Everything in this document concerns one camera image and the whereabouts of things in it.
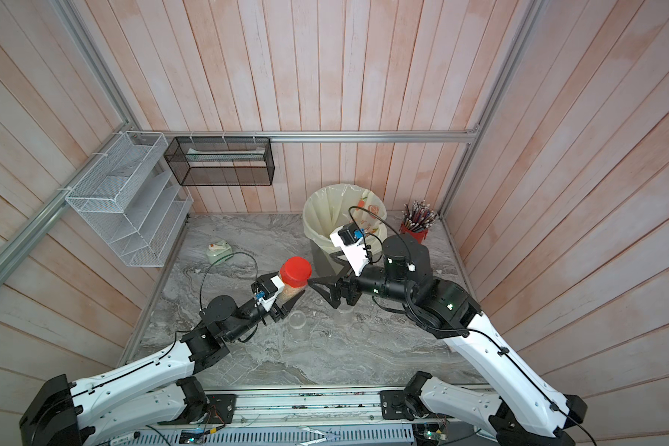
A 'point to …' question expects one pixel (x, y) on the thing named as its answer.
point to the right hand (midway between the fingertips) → (321, 268)
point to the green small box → (217, 250)
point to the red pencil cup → (420, 236)
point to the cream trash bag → (330, 208)
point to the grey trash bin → (322, 263)
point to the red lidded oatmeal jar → (295, 273)
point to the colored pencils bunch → (417, 215)
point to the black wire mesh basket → (221, 161)
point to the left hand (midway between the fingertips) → (294, 282)
